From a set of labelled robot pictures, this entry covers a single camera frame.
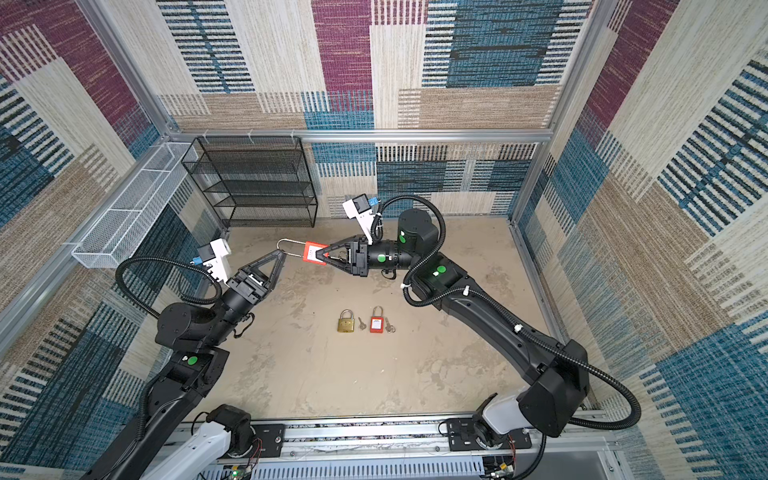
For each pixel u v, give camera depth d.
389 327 0.92
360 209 0.55
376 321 0.92
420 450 0.73
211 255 0.54
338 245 0.57
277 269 0.56
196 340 0.50
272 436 0.75
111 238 0.72
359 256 0.53
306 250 0.57
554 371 0.40
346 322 0.92
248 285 0.52
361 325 0.93
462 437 0.73
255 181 1.11
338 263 0.57
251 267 0.56
